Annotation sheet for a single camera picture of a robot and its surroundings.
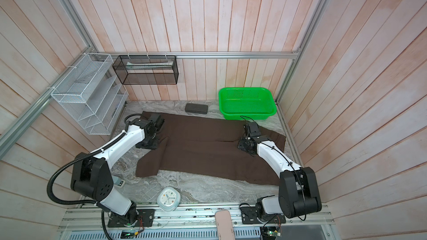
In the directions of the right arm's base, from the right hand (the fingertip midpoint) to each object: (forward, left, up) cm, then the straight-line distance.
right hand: (242, 144), depth 91 cm
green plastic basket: (+37, -7, -6) cm, 38 cm away
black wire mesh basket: (+44, +61, +19) cm, 77 cm away
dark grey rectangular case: (+31, +29, -5) cm, 43 cm away
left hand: (-6, +51, +5) cm, 52 cm away
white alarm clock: (-29, +37, -3) cm, 47 cm away
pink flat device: (-38, +11, -4) cm, 40 cm away
